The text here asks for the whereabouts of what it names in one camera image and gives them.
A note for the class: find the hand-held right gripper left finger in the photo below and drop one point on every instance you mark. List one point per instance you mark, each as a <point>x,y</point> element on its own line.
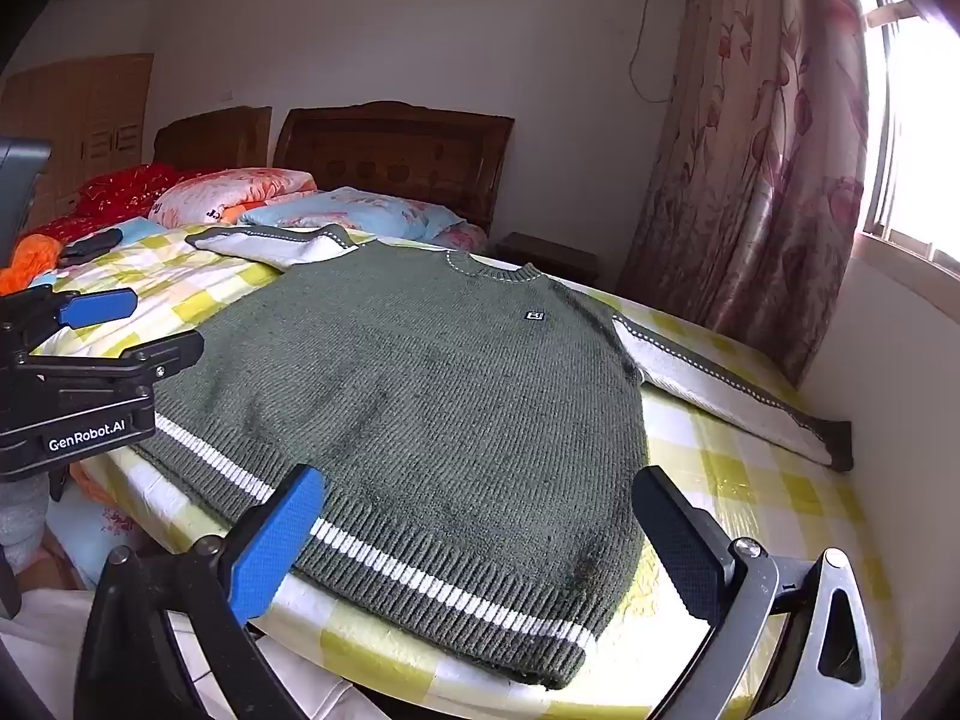
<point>277,540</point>

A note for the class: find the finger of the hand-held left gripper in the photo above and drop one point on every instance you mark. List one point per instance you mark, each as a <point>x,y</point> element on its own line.
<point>169,354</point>
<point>97,307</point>

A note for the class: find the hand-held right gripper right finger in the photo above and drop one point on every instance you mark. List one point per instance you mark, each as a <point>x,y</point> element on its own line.
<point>675,540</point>

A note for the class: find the green knitted sweater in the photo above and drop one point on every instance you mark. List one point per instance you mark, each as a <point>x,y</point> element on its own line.
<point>450,390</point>

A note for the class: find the black object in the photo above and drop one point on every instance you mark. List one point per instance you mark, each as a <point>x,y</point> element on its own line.
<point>90,246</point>

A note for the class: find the orange cloth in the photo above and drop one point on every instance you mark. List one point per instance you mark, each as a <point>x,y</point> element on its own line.
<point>26,259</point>

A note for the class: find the yellow checked bed sheet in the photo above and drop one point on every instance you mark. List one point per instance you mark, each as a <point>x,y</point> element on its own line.
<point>750,480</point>

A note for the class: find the red patterned blanket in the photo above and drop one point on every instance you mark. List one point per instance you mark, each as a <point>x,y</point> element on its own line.
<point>127,191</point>

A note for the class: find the orange floral pillow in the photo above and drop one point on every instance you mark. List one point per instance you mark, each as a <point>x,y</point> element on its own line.
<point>225,191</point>

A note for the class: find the light wooden wardrobe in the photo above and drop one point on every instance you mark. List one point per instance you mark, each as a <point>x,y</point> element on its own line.
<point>82,120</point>

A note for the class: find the small wooden headboard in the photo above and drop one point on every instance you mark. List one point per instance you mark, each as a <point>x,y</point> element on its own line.
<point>214,139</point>

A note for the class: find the blue floral pillow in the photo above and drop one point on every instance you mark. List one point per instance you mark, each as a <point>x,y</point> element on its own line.
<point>360,210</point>

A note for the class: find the large carved wooden headboard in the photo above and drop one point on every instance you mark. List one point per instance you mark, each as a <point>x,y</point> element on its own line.
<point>397,157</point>

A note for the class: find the pink floral pillow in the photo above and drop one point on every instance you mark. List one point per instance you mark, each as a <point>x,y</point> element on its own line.
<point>457,238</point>

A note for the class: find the dark wooden nightstand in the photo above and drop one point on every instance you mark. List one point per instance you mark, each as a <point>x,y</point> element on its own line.
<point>547,255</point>

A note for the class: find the pink floral curtain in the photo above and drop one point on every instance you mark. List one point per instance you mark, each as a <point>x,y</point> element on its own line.
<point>750,165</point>

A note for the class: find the window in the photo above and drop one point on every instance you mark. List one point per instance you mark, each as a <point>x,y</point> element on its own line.
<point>915,127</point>

